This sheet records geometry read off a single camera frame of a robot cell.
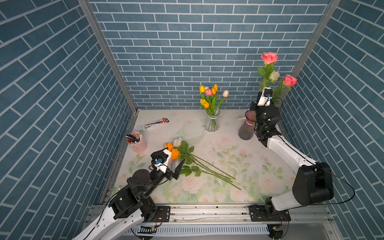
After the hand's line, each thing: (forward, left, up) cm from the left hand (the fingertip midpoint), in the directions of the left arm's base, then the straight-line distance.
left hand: (179, 155), depth 65 cm
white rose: (+20, +5, -21) cm, 30 cm away
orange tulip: (+46, -19, +3) cm, 50 cm away
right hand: (+30, -41, +12) cm, 52 cm away
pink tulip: (+40, -14, +4) cm, 42 cm away
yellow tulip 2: (+30, -12, +4) cm, 32 cm away
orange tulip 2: (+42, -18, +3) cm, 46 cm away
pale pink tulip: (+42, -26, 0) cm, 49 cm away
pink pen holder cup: (+17, +28, -16) cm, 37 cm away
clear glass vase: (+35, -18, -19) cm, 43 cm away
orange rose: (+13, +6, -24) cm, 28 cm away
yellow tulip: (+43, -11, +4) cm, 45 cm away
